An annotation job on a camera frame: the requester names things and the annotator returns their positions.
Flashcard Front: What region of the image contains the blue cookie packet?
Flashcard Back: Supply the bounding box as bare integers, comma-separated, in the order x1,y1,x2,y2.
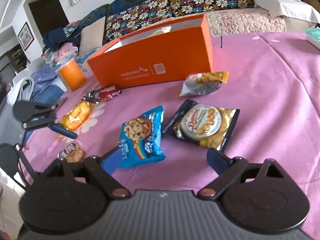
118,106,165,168

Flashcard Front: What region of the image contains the round cookie packet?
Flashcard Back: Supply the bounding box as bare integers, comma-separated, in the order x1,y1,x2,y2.
57,142,85,163

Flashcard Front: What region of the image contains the black smartphone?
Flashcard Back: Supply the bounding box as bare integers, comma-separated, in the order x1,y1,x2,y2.
55,97,67,110

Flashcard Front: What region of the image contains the danish butter cookies packet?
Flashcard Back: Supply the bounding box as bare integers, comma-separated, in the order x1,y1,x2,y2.
163,99,240,153

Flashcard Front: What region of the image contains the dark red snack packet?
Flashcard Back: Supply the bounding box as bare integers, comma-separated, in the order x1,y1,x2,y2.
81,86,121,104

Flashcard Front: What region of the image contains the orange paper cup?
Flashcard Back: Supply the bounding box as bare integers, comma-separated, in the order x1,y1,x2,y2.
55,59,86,92

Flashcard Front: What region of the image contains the pink floral tablecloth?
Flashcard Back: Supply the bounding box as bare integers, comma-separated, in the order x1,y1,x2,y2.
24,33,319,239

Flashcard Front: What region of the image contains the small framed picture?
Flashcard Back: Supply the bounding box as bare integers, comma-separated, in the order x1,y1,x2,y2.
17,22,34,51

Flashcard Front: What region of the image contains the yellow clear snack packet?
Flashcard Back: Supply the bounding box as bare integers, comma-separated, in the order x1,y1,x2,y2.
178,72,229,96

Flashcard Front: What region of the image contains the beige pillow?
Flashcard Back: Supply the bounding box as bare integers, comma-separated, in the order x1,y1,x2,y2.
79,17,106,57

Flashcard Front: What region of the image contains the orange cardboard box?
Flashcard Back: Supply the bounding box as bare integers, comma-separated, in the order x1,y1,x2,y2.
87,14,213,88

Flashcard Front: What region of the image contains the left floral cushion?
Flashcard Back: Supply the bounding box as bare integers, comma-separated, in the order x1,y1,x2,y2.
103,0,173,44

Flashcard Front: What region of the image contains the teal tissue pack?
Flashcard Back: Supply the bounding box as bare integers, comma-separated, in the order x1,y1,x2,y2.
305,28,320,50

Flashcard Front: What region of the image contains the quilted sofa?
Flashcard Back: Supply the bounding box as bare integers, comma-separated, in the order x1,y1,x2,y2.
78,0,287,56

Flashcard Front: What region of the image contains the white cloth covered table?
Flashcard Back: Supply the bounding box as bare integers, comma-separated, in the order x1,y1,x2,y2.
254,0,319,23

